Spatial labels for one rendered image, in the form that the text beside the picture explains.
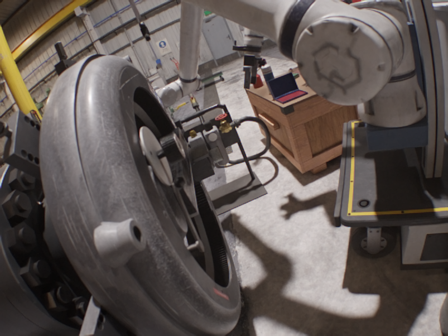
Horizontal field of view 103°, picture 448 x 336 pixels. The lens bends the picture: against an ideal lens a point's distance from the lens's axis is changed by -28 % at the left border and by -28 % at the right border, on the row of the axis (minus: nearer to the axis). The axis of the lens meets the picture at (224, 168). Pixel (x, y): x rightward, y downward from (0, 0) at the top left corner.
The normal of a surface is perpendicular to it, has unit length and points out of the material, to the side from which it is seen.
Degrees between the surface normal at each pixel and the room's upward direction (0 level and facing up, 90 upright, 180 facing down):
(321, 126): 90
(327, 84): 99
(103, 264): 71
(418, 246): 90
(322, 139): 90
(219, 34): 90
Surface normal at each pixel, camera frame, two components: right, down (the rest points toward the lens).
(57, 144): -0.12, -0.27
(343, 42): -0.62, 0.55
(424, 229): -0.42, 0.58
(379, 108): -0.84, 0.21
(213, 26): 0.07, 0.46
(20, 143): 0.91, -0.41
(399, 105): -0.43, 0.22
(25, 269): -0.29, -0.63
